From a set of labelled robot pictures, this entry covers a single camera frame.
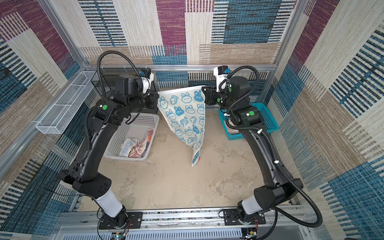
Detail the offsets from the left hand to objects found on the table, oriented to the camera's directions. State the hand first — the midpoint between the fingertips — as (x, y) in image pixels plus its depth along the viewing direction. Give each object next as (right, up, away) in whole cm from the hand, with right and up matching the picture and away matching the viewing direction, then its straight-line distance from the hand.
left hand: (158, 92), depth 67 cm
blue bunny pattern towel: (+12, -6, +8) cm, 15 cm away
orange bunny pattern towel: (+41, -18, +38) cm, 59 cm away
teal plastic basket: (+39, -20, +29) cm, 53 cm away
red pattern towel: (-17, -28, +27) cm, 43 cm away
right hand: (+19, +1, -2) cm, 20 cm away
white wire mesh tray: (-49, -12, +5) cm, 51 cm away
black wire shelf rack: (-42, +15, +32) cm, 55 cm away
